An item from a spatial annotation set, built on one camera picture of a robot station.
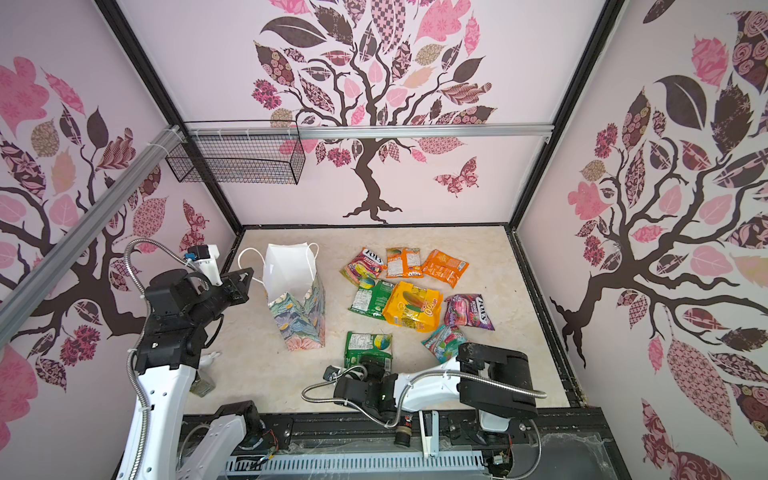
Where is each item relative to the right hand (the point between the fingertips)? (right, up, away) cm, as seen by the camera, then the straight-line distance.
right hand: (357, 367), depth 82 cm
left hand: (-23, +27, -12) cm, 38 cm away
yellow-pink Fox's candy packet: (0, +29, +21) cm, 36 cm away
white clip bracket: (+19, -13, -12) cm, 26 cm away
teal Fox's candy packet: (+25, +6, +3) cm, 26 cm away
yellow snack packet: (+17, +15, +8) cm, 24 cm away
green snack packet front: (0, +6, +3) cm, 6 cm away
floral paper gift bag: (-14, +23, -11) cm, 29 cm away
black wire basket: (-40, +65, +13) cm, 78 cm away
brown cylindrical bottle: (+13, -11, -11) cm, 20 cm away
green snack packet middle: (+3, +17, +13) cm, 21 cm away
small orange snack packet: (+14, +29, +24) cm, 40 cm away
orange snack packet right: (+29, +27, +21) cm, 45 cm away
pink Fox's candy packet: (+34, +14, +10) cm, 38 cm away
